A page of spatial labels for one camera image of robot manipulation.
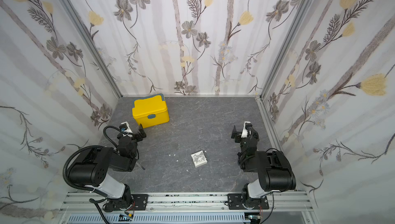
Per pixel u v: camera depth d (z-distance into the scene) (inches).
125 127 29.9
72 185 17.7
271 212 28.2
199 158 33.8
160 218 27.7
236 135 32.4
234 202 28.8
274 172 18.1
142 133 33.1
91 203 25.3
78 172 17.9
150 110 37.1
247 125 30.0
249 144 27.6
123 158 26.1
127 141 27.9
